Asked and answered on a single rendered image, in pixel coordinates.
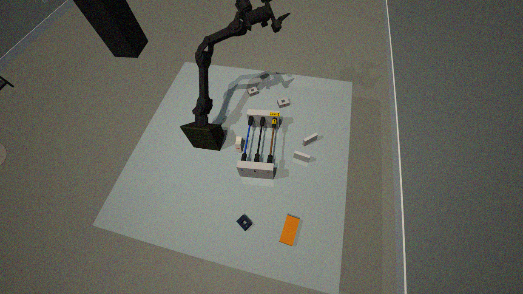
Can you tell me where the orange rectangular block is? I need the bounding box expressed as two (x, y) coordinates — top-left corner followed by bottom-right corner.
(280, 215), (299, 246)

